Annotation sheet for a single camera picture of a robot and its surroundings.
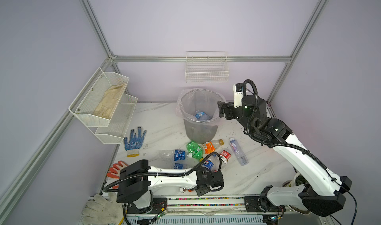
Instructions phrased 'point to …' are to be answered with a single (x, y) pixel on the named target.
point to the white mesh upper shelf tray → (95, 105)
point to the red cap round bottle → (182, 190)
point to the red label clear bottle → (225, 155)
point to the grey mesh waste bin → (201, 133)
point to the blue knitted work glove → (135, 142)
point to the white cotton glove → (102, 211)
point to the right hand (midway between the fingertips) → (226, 99)
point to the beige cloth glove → (104, 108)
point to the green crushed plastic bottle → (195, 149)
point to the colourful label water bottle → (199, 114)
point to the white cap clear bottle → (241, 157)
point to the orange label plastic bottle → (210, 147)
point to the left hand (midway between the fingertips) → (199, 181)
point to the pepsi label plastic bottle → (212, 163)
